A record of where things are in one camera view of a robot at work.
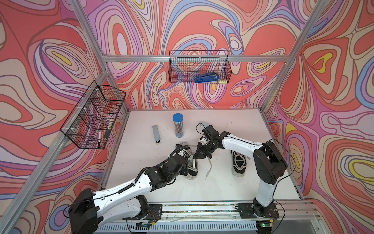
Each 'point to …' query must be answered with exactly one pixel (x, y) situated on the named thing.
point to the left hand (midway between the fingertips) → (190, 163)
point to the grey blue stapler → (202, 125)
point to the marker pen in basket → (99, 139)
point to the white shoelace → (210, 169)
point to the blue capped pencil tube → (177, 118)
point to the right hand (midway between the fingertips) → (194, 160)
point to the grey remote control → (157, 137)
